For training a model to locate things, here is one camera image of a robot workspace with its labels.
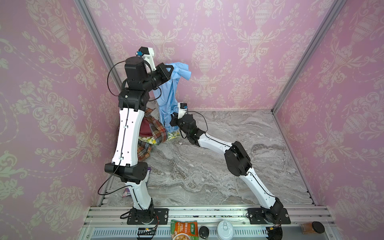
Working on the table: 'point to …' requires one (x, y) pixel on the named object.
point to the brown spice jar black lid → (316, 227)
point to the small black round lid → (204, 232)
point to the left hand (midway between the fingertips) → (174, 66)
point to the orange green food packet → (184, 230)
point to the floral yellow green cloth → (150, 139)
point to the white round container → (225, 230)
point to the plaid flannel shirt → (159, 133)
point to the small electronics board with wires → (144, 233)
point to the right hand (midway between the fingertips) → (171, 111)
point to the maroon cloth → (145, 129)
